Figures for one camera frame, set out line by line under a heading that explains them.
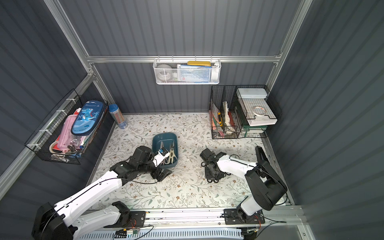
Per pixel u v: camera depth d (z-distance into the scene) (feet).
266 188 1.45
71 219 1.36
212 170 2.14
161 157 2.27
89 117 2.30
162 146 3.30
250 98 3.35
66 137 2.22
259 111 3.09
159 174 2.29
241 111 3.04
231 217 2.41
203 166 3.00
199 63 2.94
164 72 2.76
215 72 2.79
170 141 3.35
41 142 2.00
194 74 2.85
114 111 3.18
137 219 2.42
